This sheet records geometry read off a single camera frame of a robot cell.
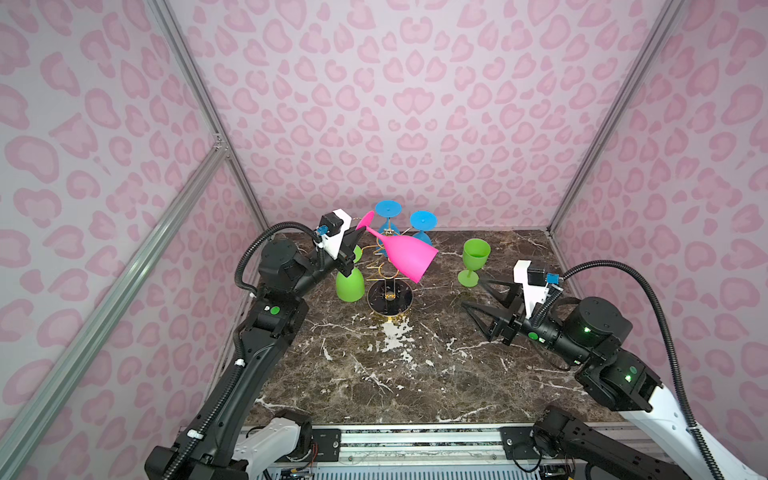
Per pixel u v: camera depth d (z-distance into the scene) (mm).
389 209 843
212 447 378
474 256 929
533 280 461
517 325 471
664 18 703
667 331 445
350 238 584
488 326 511
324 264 559
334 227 517
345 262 559
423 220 818
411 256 600
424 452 723
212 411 393
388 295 979
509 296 561
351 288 813
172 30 707
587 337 413
